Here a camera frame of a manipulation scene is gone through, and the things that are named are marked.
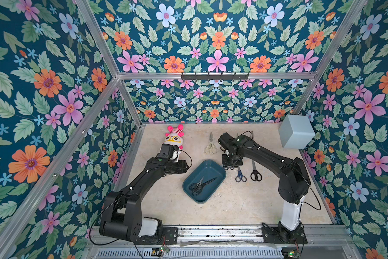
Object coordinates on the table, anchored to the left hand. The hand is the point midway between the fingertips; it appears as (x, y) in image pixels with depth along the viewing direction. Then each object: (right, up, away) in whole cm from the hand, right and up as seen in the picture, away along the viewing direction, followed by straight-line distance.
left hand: (185, 165), depth 87 cm
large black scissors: (+41, -7, +6) cm, 42 cm away
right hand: (+23, 0, 0) cm, 23 cm away
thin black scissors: (+6, -12, 0) cm, 14 cm away
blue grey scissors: (+32, -8, +6) cm, 33 cm away
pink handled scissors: (+45, +18, +28) cm, 56 cm away
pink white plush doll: (-8, +15, +14) cm, 22 cm away
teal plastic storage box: (+13, -4, +8) cm, 15 cm away
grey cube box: (+65, +19, +6) cm, 68 cm away
